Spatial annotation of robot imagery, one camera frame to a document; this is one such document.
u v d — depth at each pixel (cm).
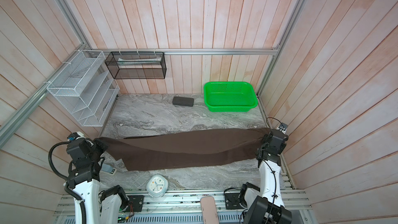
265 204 41
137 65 99
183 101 114
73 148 51
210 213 69
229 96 118
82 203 44
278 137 60
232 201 73
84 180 48
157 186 76
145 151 90
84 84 73
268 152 61
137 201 73
